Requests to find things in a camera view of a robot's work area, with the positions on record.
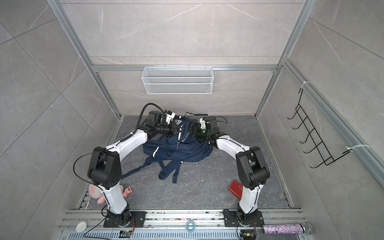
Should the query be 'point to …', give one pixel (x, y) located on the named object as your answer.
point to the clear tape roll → (194, 224)
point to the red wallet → (236, 188)
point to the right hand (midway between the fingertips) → (187, 130)
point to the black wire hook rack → (327, 159)
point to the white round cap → (81, 226)
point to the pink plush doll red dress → (95, 191)
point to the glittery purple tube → (305, 228)
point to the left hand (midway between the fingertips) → (184, 126)
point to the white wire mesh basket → (177, 80)
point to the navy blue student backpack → (170, 150)
